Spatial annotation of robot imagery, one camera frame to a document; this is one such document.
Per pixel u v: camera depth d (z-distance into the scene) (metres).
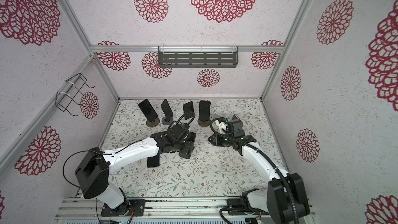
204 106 0.97
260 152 0.52
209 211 0.73
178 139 0.65
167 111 1.02
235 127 0.65
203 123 1.06
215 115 1.00
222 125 0.77
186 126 0.76
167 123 1.06
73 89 0.80
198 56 0.93
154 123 1.06
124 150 0.50
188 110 1.03
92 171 0.43
